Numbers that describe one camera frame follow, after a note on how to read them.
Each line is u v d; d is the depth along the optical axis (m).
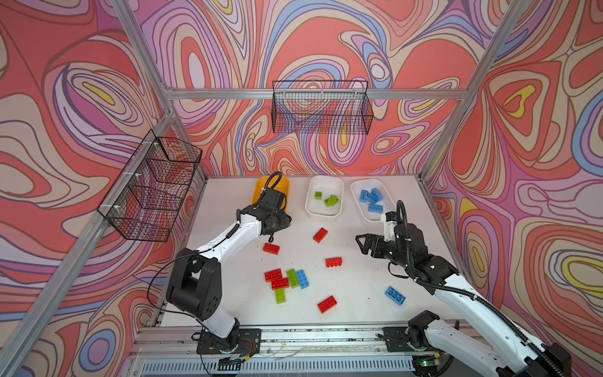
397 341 0.74
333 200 1.05
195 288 0.44
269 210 0.67
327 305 0.80
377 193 1.11
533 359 0.39
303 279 0.86
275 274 0.87
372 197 1.08
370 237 0.69
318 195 1.11
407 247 0.57
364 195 1.07
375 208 1.06
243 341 0.72
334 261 0.89
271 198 0.69
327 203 1.07
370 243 0.69
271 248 0.93
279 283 0.84
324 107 0.97
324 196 1.12
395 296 0.81
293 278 0.86
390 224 0.69
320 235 0.97
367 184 1.09
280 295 0.82
